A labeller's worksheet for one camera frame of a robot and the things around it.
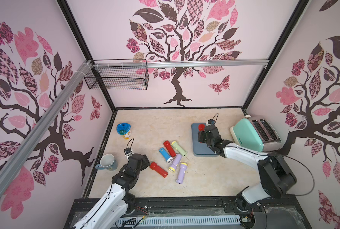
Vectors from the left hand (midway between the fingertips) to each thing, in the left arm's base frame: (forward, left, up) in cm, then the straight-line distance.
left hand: (141, 162), depth 84 cm
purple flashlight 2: (-8, -24, -3) cm, 25 cm away
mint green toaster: (+11, -69, +13) cm, 71 cm away
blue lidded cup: (+22, +14, +4) cm, 26 cm away
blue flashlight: (+6, -14, -4) cm, 16 cm away
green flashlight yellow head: (+12, -22, -3) cm, 25 cm away
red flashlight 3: (+17, -37, +12) cm, 43 cm away
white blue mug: (0, +20, -1) cm, 20 cm away
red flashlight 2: (+13, -16, -2) cm, 21 cm away
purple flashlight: (-1, -19, -3) cm, 20 cm away
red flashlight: (-2, -9, -3) cm, 9 cm away
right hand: (+17, -37, +7) cm, 41 cm away
